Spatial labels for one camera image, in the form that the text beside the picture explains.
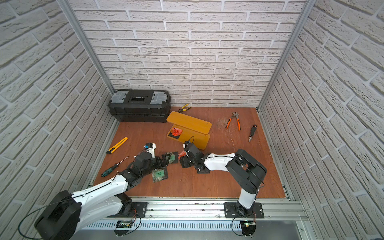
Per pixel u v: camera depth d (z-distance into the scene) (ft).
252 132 3.39
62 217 1.33
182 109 3.86
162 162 2.49
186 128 3.01
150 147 2.49
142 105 3.21
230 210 2.42
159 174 2.80
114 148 3.11
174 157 3.00
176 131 3.39
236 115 3.75
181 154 3.04
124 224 2.38
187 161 2.61
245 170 1.60
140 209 2.39
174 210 2.49
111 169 2.81
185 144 2.77
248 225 2.33
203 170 2.19
